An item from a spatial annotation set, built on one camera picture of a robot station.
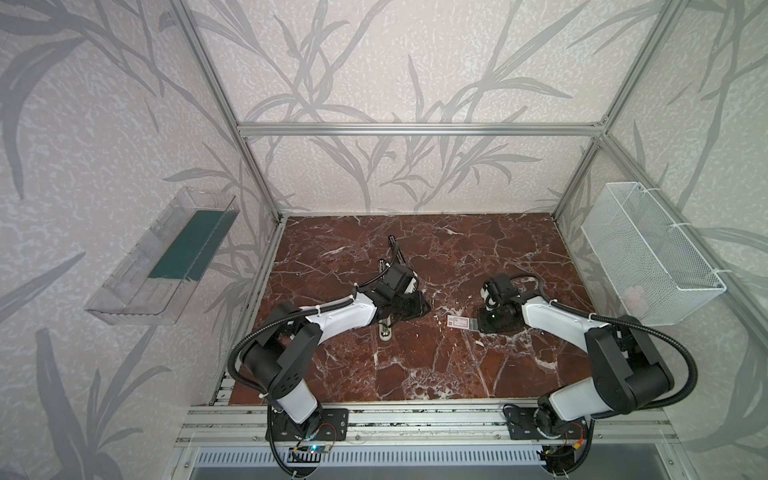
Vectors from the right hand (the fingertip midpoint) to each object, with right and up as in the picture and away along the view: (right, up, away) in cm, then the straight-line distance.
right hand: (481, 316), depth 92 cm
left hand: (-15, +6, -7) cm, 18 cm away
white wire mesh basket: (+30, +17, -30) cm, 45 cm away
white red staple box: (-6, -2, -1) cm, 7 cm away
